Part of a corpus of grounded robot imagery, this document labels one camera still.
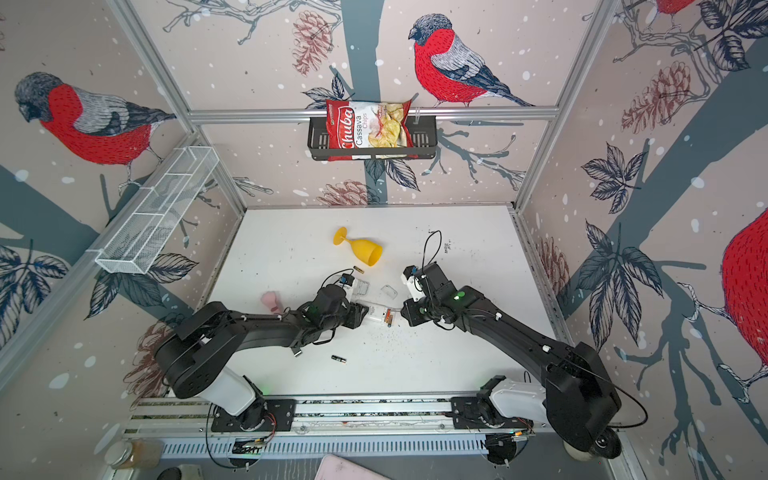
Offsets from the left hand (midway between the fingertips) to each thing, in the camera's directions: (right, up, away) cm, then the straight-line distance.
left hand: (363, 308), depth 89 cm
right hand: (+11, 0, -8) cm, 14 cm away
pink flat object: (-4, -29, -24) cm, 38 cm away
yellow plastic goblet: (+1, +17, +9) cm, 19 cm away
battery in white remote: (+8, -3, +1) cm, 8 cm away
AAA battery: (-6, -13, -7) cm, 15 cm away
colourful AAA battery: (-3, +10, +14) cm, 17 cm away
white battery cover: (+8, +4, +7) cm, 11 cm away
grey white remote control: (-1, +7, -2) cm, 7 cm away
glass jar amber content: (-46, -25, -26) cm, 59 cm away
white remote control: (+6, -3, +1) cm, 7 cm away
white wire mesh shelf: (-54, +29, -11) cm, 63 cm away
